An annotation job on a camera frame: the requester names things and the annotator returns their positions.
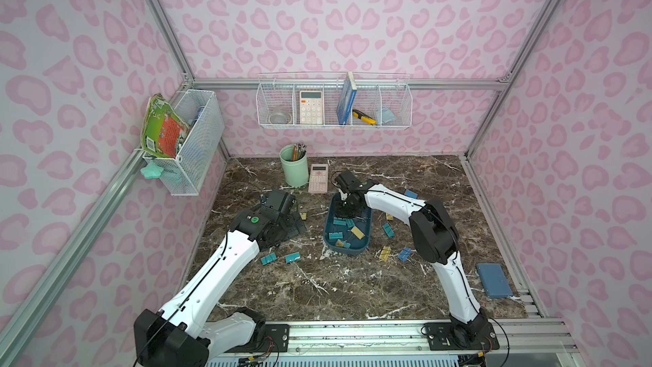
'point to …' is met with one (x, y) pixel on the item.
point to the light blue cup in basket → (387, 115)
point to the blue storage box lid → (494, 280)
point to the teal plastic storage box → (346, 235)
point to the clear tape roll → (279, 118)
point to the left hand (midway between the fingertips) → (289, 225)
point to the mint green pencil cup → (295, 173)
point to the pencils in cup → (299, 151)
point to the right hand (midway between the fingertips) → (335, 213)
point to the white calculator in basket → (311, 107)
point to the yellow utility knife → (365, 117)
